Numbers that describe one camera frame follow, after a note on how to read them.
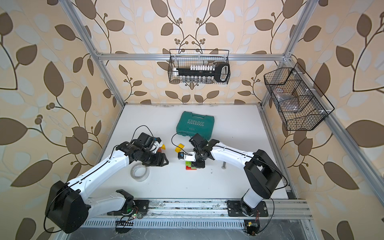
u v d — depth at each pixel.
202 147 0.65
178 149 0.95
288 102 0.70
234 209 0.73
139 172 0.86
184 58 0.91
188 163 0.82
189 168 0.86
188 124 1.03
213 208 0.75
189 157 0.74
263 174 0.44
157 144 0.77
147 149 0.68
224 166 0.88
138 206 0.75
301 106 0.73
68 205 0.40
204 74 0.85
